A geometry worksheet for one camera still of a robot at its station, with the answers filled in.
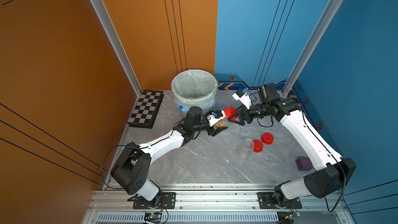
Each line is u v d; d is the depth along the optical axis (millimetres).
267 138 919
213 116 669
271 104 558
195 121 656
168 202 731
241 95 628
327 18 808
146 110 1054
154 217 714
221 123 773
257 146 936
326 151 423
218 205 728
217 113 657
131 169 434
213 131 706
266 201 725
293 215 694
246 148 796
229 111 682
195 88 996
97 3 756
